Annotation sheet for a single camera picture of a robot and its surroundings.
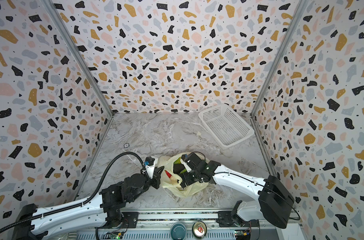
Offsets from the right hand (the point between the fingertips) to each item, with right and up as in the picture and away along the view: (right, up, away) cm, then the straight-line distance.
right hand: (181, 177), depth 79 cm
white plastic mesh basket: (+33, +27, +35) cm, 55 cm away
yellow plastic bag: (-7, +9, -6) cm, 13 cm away
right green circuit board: (+30, -24, -7) cm, 39 cm away
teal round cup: (-1, -23, -7) cm, 25 cm away
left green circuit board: (-31, -24, -9) cm, 40 cm away
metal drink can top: (+9, -16, -16) cm, 25 cm away
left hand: (-7, +8, -7) cm, 13 cm away
